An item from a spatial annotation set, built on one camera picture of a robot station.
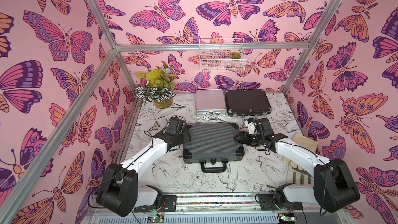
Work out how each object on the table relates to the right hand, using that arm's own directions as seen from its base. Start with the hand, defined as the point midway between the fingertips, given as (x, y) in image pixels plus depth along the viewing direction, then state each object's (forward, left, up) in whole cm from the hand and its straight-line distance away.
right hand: (239, 137), depth 87 cm
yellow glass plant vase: (+29, +49, -6) cm, 57 cm away
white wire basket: (+43, +9, +26) cm, 51 cm away
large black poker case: (-6, +15, +1) cm, 16 cm away
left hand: (+1, +29, +1) cm, 29 cm away
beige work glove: (+3, -41, -7) cm, 41 cm away
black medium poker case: (+29, -6, -3) cm, 30 cm away
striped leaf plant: (+19, +52, +15) cm, 57 cm away
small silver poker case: (+30, +16, -5) cm, 34 cm away
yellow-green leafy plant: (+37, +49, +13) cm, 62 cm away
